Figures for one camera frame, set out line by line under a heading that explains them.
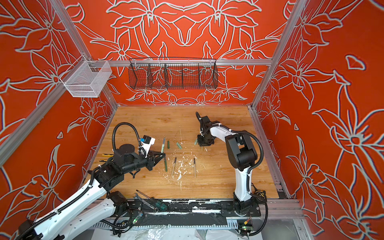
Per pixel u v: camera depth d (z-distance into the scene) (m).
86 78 0.92
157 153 0.67
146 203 0.75
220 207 0.74
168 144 0.98
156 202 0.74
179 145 0.96
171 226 0.70
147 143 0.62
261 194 0.74
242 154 0.52
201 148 0.95
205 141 0.86
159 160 0.68
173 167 0.87
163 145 0.69
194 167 0.87
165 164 0.88
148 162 0.62
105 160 0.90
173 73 0.99
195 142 0.97
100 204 0.60
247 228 0.68
